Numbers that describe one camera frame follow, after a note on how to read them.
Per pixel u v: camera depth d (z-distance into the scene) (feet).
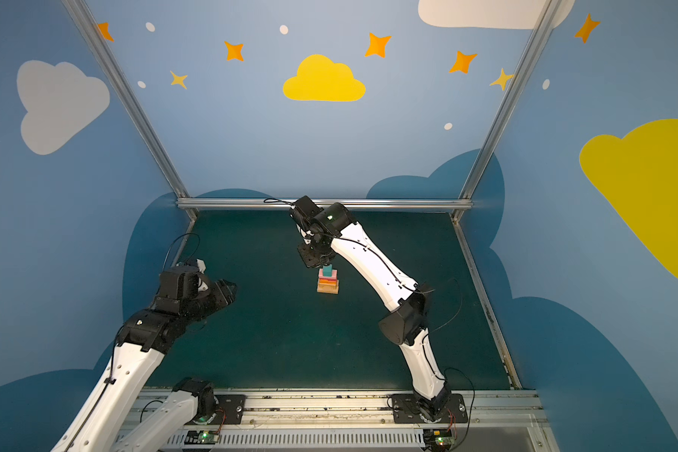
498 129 3.04
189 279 1.82
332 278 3.04
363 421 2.45
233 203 4.19
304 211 1.97
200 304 1.97
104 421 1.32
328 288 3.20
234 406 2.46
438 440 2.34
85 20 2.27
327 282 3.14
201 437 2.31
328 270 3.02
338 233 1.74
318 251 2.18
